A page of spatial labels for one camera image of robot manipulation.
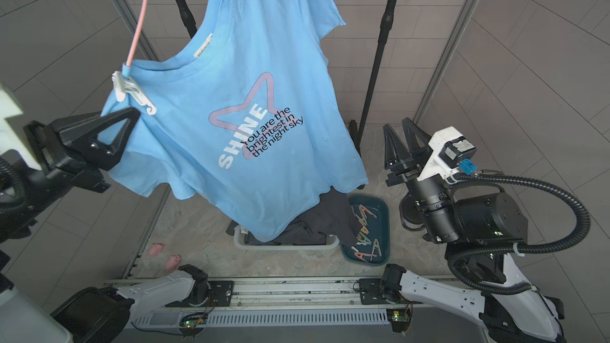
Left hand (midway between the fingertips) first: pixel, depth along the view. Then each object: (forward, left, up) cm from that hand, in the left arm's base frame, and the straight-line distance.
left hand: (141, 108), depth 31 cm
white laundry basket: (0, -1, -54) cm, 54 cm away
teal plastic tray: (+2, -44, -63) cm, 76 cm away
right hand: (+6, -36, -8) cm, 37 cm away
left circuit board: (-20, +10, -60) cm, 63 cm away
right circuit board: (-18, -49, -63) cm, 82 cm away
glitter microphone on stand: (+13, -59, -60) cm, 85 cm away
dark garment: (+7, -28, -50) cm, 58 cm away
